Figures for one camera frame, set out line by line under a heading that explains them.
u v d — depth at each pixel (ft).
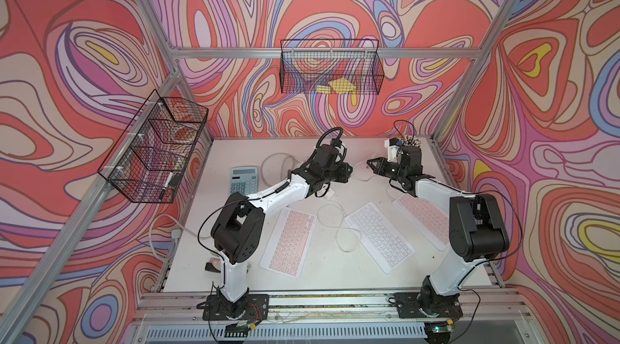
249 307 2.39
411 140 3.06
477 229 1.59
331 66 3.15
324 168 2.24
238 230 1.59
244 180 3.33
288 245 2.83
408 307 2.39
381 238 2.85
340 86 2.98
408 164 2.43
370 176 3.44
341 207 3.15
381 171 2.76
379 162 2.76
